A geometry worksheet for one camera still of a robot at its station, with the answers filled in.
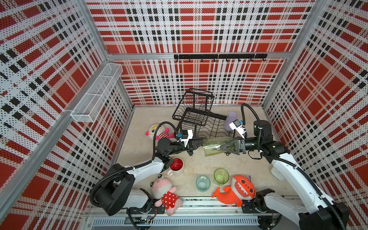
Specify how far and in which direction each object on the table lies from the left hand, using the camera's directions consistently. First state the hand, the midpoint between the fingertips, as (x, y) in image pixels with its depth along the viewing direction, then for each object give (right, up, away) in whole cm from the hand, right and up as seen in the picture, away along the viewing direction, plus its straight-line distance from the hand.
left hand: (208, 138), depth 68 cm
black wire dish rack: (-5, +10, +9) cm, 14 cm away
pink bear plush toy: (-24, -27, +6) cm, 37 cm away
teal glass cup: (-2, -28, +13) cm, 31 cm away
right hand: (+7, -4, -3) cm, 9 cm away
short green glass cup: (+9, -25, +16) cm, 31 cm away
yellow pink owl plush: (-30, +1, +24) cm, 38 cm away
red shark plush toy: (+17, -26, +4) cm, 32 cm away
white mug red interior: (-17, -19, +18) cm, 32 cm away
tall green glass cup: (+1, -3, -6) cm, 7 cm away
